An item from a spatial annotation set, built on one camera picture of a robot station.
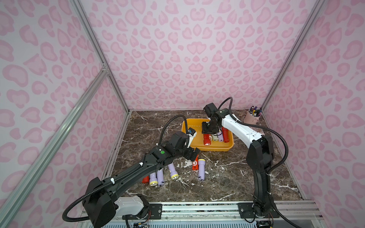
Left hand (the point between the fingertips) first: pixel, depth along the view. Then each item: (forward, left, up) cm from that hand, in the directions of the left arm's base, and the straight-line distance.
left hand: (193, 145), depth 77 cm
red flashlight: (-13, +27, -17) cm, 34 cm away
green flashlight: (+15, -16, -15) cm, 26 cm away
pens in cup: (+30, -44, -6) cm, 53 cm away
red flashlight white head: (+8, -8, -7) cm, 14 cm away
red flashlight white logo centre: (-4, -1, -16) cm, 16 cm away
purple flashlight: (-4, -5, -16) cm, 17 cm away
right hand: (+14, -8, -7) cm, 18 cm away
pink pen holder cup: (+28, -43, -12) cm, 52 cm away
